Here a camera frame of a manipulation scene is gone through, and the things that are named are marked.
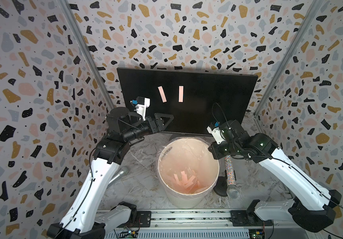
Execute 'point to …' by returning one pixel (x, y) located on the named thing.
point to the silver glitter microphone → (233, 190)
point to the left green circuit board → (128, 234)
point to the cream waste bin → (188, 173)
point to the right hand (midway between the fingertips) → (208, 148)
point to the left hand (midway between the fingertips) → (169, 120)
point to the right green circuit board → (256, 233)
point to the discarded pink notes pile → (191, 183)
